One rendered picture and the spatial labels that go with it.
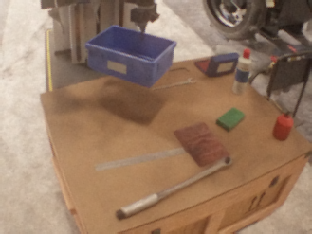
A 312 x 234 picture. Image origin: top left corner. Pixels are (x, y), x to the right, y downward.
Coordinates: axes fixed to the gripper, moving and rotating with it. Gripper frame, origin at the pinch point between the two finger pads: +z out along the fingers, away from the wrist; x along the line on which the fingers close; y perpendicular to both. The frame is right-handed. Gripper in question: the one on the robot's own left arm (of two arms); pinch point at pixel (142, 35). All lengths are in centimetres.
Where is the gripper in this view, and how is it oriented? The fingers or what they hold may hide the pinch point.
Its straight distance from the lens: 134.2
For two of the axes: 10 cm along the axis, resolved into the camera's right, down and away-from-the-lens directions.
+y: 8.9, 3.3, -3.0
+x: 4.5, -5.6, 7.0
